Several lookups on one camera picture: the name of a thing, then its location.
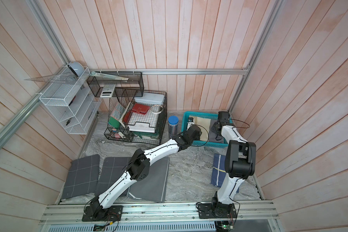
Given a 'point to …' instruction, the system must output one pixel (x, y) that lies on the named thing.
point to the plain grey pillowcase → (151, 188)
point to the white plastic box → (151, 98)
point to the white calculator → (108, 90)
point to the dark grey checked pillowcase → (110, 167)
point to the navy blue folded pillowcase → (219, 171)
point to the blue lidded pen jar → (173, 123)
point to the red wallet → (140, 108)
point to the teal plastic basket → (224, 144)
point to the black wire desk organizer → (137, 119)
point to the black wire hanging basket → (134, 87)
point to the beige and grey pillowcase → (206, 123)
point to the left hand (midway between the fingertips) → (196, 132)
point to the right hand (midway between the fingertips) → (217, 127)
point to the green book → (114, 122)
